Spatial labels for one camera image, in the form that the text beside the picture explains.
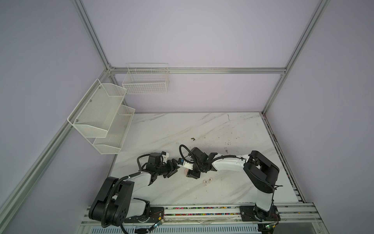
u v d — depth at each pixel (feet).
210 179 2.81
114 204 1.39
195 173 2.56
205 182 2.75
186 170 2.59
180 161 2.56
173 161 2.66
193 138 3.42
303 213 2.50
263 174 1.58
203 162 2.26
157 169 2.40
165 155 2.81
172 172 2.62
